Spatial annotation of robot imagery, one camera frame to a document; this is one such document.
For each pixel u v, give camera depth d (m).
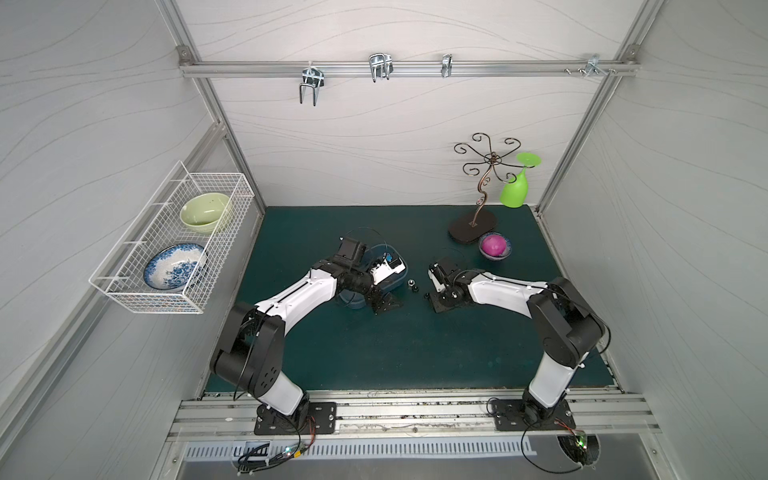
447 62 0.72
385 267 0.75
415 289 0.98
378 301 0.75
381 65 0.76
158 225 0.66
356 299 0.81
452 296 0.70
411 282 0.98
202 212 0.72
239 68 0.78
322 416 0.74
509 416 0.74
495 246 1.01
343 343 0.87
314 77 0.79
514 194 0.96
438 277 0.78
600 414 0.75
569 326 0.48
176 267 0.64
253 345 0.44
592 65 0.77
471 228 1.14
